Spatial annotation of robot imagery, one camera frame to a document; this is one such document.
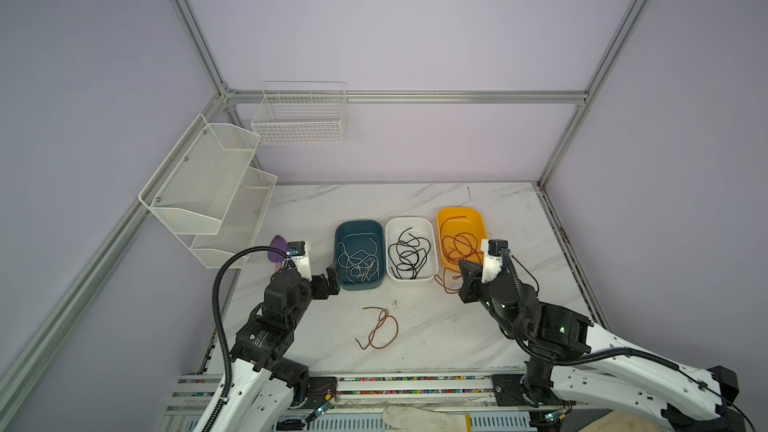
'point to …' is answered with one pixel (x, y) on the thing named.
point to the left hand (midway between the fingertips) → (319, 267)
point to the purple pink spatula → (278, 242)
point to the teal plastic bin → (355, 235)
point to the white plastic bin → (422, 227)
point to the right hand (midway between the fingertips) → (456, 262)
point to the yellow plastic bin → (460, 231)
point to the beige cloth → (617, 421)
